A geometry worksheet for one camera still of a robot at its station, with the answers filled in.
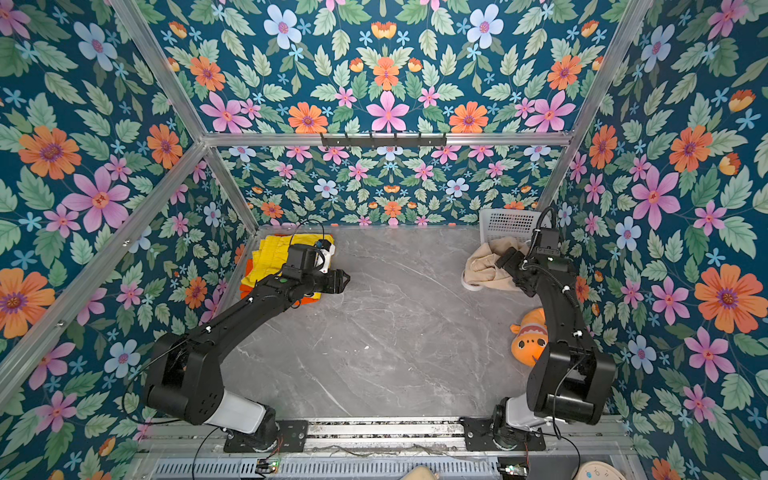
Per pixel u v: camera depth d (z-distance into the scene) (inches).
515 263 29.9
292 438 28.9
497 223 45.2
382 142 36.7
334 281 30.4
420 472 26.0
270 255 40.9
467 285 39.7
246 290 38.8
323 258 28.7
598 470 26.5
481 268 35.4
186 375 16.9
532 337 32.2
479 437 28.7
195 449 28.5
